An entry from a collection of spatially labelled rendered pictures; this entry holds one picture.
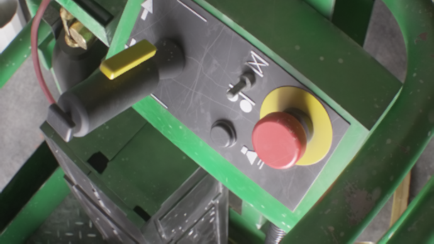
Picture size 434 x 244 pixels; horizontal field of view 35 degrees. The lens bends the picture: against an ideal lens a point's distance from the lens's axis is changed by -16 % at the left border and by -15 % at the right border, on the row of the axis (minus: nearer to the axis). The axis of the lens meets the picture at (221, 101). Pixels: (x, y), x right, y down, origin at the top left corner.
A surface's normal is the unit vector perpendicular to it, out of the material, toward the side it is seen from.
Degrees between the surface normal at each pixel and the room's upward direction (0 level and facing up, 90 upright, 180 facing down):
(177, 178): 0
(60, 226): 0
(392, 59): 0
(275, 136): 58
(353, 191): 9
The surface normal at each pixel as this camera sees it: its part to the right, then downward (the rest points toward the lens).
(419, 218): -0.35, -0.63
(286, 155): -0.56, 0.37
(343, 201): -0.12, -0.49
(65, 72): -0.36, 0.50
